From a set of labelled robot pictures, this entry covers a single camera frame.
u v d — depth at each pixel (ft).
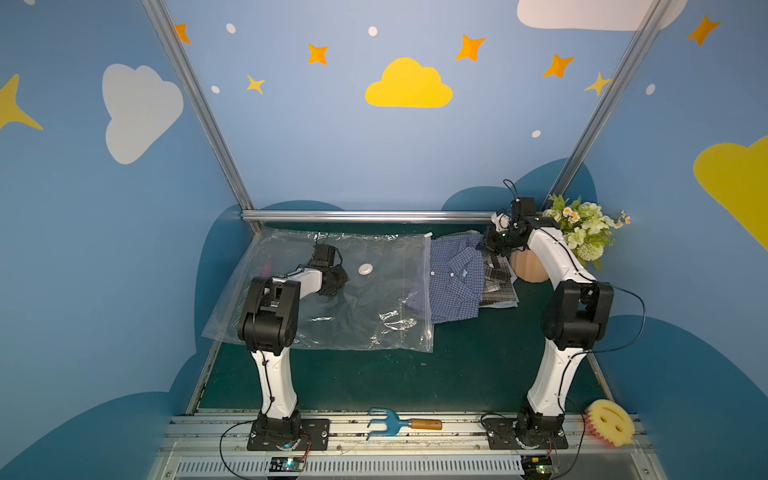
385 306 3.08
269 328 1.76
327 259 2.77
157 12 2.22
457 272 3.14
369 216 3.93
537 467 2.32
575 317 1.77
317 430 2.46
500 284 3.32
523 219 2.31
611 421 2.46
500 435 2.45
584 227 2.70
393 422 2.47
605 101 2.80
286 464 2.34
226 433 2.17
